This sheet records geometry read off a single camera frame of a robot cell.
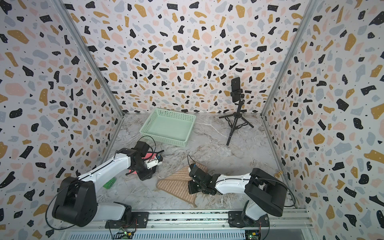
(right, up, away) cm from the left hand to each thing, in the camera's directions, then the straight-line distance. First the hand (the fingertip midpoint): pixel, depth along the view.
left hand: (149, 172), depth 86 cm
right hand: (+22, -8, -2) cm, 24 cm away
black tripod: (+53, +30, +15) cm, 63 cm away
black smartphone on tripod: (+51, +48, +4) cm, 70 cm away
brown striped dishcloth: (+16, -7, 0) cm, 18 cm away
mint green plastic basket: (+8, +26, +24) cm, 36 cm away
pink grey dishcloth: (+3, +11, -10) cm, 15 cm away
